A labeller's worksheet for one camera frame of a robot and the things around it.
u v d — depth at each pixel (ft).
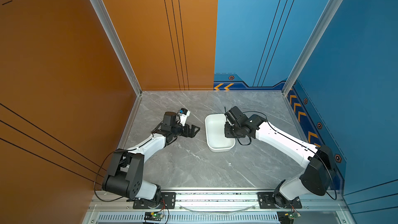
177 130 2.48
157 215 2.31
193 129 2.59
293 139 1.56
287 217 2.31
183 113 2.59
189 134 2.59
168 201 2.43
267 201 2.38
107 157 1.50
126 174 1.41
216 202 2.47
